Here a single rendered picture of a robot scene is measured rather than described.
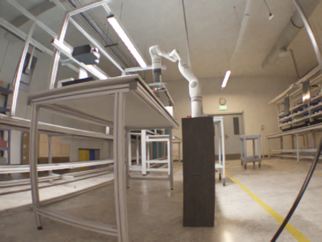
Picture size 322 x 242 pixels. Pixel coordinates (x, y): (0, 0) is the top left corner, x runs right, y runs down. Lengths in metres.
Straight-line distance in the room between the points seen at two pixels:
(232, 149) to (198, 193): 6.83
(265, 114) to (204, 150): 7.43
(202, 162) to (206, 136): 0.19
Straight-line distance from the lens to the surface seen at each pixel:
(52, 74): 1.63
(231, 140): 8.12
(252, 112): 8.45
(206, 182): 1.35
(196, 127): 1.33
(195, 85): 1.48
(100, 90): 1.03
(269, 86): 9.10
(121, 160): 0.91
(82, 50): 1.75
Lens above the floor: 0.62
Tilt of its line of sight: 9 degrees up
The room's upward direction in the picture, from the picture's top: 1 degrees counter-clockwise
